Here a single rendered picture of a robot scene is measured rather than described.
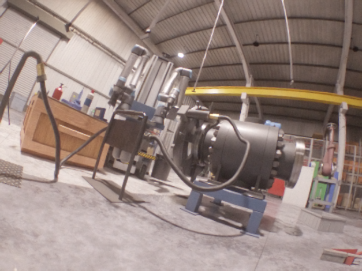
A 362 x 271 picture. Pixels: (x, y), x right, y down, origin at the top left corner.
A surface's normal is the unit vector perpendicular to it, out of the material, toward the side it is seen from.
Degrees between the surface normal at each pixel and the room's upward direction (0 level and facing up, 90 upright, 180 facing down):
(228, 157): 113
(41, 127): 90
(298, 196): 90
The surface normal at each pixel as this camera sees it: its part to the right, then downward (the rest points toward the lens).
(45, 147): 0.83, 0.17
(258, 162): -0.55, 0.04
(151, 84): 0.36, -0.04
